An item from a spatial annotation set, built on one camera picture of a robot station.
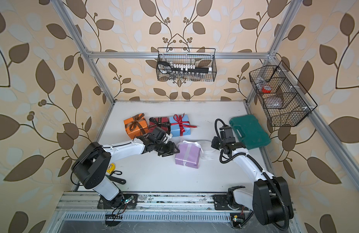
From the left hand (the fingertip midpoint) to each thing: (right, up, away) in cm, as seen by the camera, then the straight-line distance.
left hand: (175, 150), depth 85 cm
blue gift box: (-1, +12, +11) cm, 16 cm away
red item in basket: (+52, +35, -3) cm, 63 cm away
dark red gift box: (-8, +13, +10) cm, 18 cm away
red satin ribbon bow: (+3, +15, +11) cm, 19 cm away
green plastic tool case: (+50, +12, +14) cm, 53 cm away
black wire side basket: (+58, +28, -11) cm, 65 cm away
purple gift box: (+8, -2, -1) cm, 8 cm away
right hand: (+24, +4, +3) cm, 25 cm away
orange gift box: (-26, +9, +11) cm, 30 cm away
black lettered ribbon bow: (-12, +15, +12) cm, 23 cm away
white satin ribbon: (+19, -4, +6) cm, 21 cm away
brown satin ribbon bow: (-28, +16, +13) cm, 35 cm away
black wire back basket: (+14, +55, +11) cm, 58 cm away
